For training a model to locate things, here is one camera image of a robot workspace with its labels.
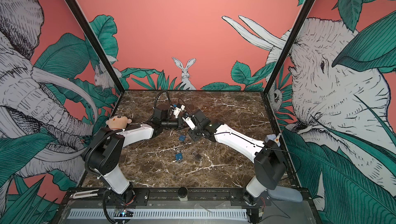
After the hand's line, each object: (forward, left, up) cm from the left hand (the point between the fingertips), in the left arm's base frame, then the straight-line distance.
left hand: (194, 122), depth 83 cm
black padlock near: (-12, -1, -17) cm, 21 cm away
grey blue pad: (-34, -43, -13) cm, 57 cm away
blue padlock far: (-1, +8, -16) cm, 18 cm away
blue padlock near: (-13, +9, -15) cm, 22 cm away
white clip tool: (-31, +59, -15) cm, 68 cm away
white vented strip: (-40, +15, -16) cm, 45 cm away
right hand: (-3, +2, -2) cm, 4 cm away
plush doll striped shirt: (+8, +47, -9) cm, 49 cm away
